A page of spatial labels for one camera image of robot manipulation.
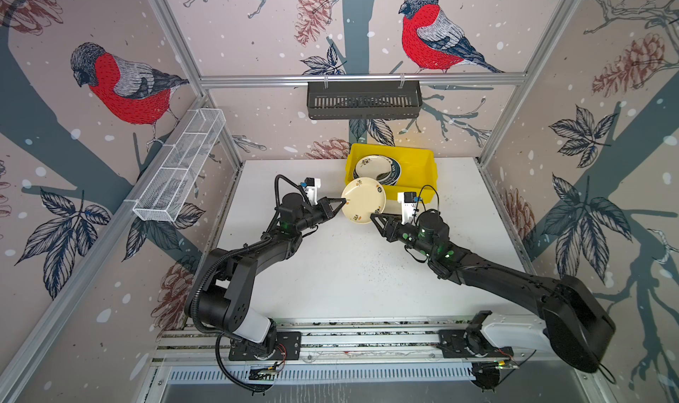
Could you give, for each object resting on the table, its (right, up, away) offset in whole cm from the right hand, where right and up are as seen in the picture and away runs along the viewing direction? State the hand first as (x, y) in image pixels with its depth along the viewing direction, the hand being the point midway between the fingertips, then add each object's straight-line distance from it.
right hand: (375, 213), depth 78 cm
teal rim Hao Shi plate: (+12, +13, +29) cm, 34 cm away
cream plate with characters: (-3, +5, +4) cm, 7 cm away
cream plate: (+2, +16, +34) cm, 38 cm away
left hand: (-8, +4, +4) cm, 9 cm away
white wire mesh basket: (-59, +8, -5) cm, 60 cm away
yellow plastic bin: (+24, +14, +39) cm, 48 cm away
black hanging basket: (-2, +43, +25) cm, 50 cm away
